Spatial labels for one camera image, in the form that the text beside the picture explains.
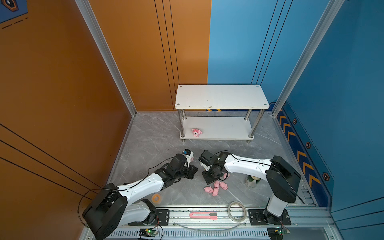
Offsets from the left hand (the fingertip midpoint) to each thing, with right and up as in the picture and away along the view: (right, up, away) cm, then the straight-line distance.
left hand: (198, 168), depth 84 cm
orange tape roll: (-22, -15, -5) cm, 27 cm away
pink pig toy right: (+14, -9, -2) cm, 17 cm away
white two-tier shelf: (+19, +35, +40) cm, 56 cm away
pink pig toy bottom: (+9, -11, -4) cm, 15 cm away
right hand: (+4, -7, 0) cm, 8 cm away
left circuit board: (-25, -27, -13) cm, 39 cm away
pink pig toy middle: (+10, -9, -3) cm, 14 cm away
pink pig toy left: (+6, -11, -3) cm, 13 cm away
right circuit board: (+38, -28, -13) cm, 48 cm away
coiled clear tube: (+20, -21, -6) cm, 30 cm away
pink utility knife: (+5, -21, -9) cm, 23 cm away
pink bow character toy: (-1, +20, +10) cm, 23 cm away
